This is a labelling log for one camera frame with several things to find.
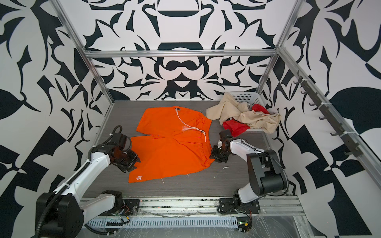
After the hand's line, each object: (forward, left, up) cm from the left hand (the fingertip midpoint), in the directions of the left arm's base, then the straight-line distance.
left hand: (140, 160), depth 82 cm
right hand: (+4, -40, -6) cm, 41 cm away
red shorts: (+15, -54, +7) cm, 56 cm away
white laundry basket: (+47, -76, -2) cm, 89 cm away
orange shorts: (+16, -18, -7) cm, 24 cm away
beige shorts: (+34, -54, +3) cm, 64 cm away
